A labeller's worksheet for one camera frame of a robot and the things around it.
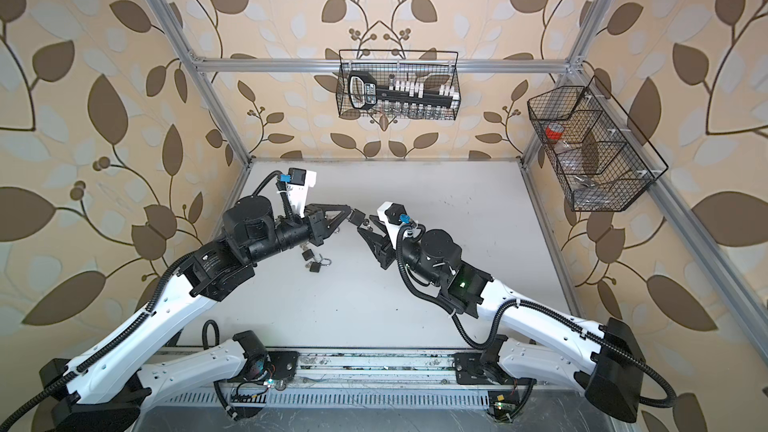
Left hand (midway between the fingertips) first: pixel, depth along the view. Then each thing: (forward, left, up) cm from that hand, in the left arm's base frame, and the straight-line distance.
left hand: (351, 210), depth 59 cm
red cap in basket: (+37, -55, -8) cm, 66 cm away
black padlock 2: (+8, +14, -38) cm, 41 cm away
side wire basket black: (+21, -59, -4) cm, 63 cm away
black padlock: (+1, -1, -4) cm, 4 cm away
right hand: (+1, -3, -7) cm, 7 cm away
